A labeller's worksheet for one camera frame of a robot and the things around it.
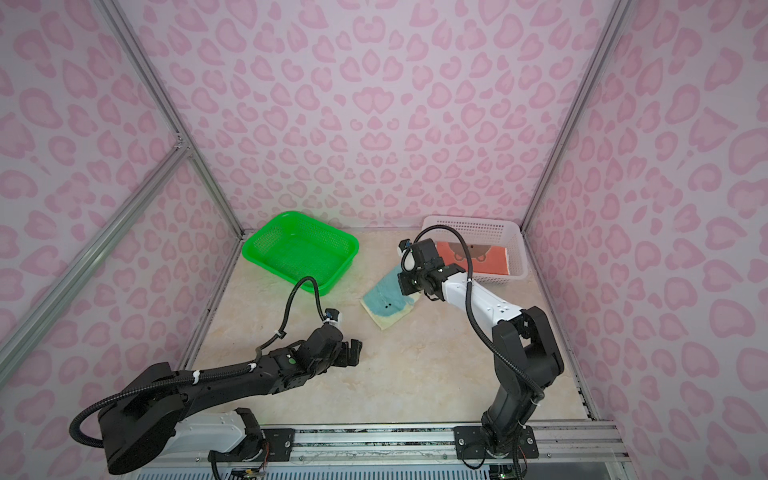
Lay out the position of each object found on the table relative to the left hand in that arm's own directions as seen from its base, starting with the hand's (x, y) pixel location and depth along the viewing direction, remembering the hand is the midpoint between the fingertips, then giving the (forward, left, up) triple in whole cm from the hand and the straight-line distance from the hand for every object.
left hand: (356, 345), depth 85 cm
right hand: (+18, -13, +9) cm, 24 cm away
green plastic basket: (+42, +27, -4) cm, 50 cm away
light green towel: (+16, -8, -3) cm, 18 cm away
